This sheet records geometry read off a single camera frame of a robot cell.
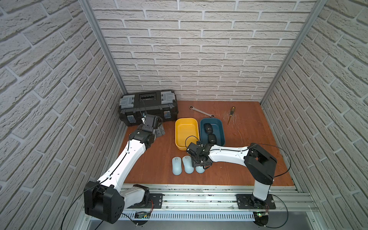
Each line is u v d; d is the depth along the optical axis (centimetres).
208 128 100
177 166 84
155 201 75
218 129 102
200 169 82
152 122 60
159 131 73
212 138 95
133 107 94
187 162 83
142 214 71
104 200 38
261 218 69
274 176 51
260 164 47
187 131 100
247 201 74
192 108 117
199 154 66
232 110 114
